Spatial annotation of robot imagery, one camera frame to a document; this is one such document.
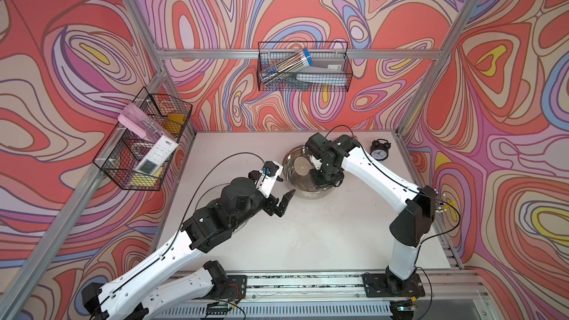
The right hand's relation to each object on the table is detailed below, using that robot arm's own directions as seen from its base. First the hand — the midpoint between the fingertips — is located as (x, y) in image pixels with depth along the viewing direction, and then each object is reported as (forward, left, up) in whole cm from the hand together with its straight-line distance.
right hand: (322, 190), depth 79 cm
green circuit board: (-33, +37, -18) cm, 53 cm away
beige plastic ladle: (+18, +6, -9) cm, 21 cm away
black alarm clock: (+27, -32, -10) cm, 43 cm away
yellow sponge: (+19, +53, +18) cm, 59 cm away
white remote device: (+4, +55, +17) cm, 58 cm away
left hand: (-6, +14, +15) cm, 21 cm away
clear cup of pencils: (-8, -39, 0) cm, 40 cm away
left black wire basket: (+8, +63, +15) cm, 66 cm away
